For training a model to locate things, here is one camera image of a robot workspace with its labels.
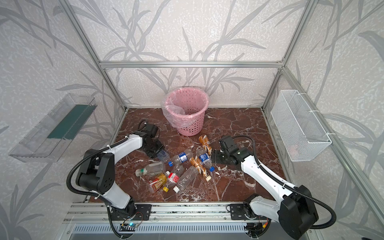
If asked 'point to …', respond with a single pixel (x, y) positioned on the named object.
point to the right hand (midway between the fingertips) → (215, 153)
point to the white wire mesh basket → (297, 127)
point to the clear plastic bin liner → (180, 105)
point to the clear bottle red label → (173, 178)
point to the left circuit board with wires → (129, 223)
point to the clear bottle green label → (151, 168)
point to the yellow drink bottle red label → (158, 183)
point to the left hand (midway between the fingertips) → (165, 145)
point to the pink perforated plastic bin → (195, 127)
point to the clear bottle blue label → (162, 155)
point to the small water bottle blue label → (204, 158)
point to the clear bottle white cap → (190, 174)
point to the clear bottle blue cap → (181, 157)
